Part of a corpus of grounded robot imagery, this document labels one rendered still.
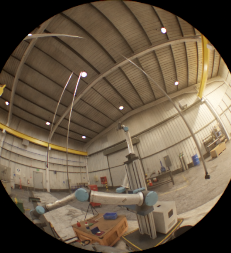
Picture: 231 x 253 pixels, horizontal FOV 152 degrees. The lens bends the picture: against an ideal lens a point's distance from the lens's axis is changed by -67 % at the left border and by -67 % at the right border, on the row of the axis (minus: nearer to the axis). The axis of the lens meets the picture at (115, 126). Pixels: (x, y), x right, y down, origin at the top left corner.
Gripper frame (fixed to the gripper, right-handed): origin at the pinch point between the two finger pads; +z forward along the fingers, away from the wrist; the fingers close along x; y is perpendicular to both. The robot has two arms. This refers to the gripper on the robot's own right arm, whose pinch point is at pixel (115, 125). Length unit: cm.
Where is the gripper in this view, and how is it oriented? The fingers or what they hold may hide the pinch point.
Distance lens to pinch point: 164.9
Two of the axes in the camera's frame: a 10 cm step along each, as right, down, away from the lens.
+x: -1.6, 9.8, -1.2
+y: 6.8, 0.2, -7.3
